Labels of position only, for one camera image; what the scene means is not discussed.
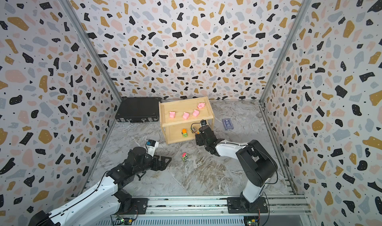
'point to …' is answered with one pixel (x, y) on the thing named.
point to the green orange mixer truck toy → (184, 132)
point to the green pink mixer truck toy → (184, 156)
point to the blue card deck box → (227, 124)
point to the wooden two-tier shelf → (181, 119)
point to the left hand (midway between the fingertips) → (167, 157)
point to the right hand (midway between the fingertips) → (202, 134)
